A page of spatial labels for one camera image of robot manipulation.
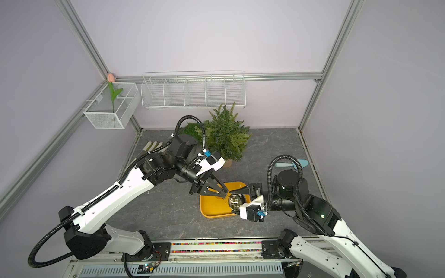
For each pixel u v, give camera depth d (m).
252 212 0.40
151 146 1.12
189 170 0.51
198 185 0.49
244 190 0.52
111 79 0.89
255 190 0.49
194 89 0.99
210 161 0.48
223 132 0.81
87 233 0.40
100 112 0.79
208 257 0.74
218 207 0.84
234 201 0.52
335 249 0.42
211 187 0.52
